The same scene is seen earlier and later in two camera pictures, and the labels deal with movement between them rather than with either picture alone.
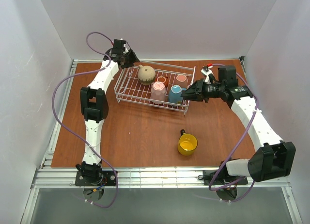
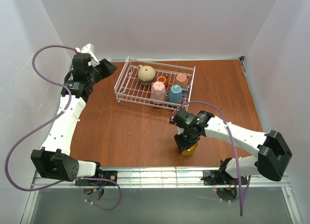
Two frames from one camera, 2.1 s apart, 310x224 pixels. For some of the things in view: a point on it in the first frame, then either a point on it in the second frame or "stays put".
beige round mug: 146,74 stays put
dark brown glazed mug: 164,79 stays put
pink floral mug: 181,80 stays put
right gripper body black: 199,89 -> 185,141
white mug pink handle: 158,91 stays put
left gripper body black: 129,59 -> 101,70
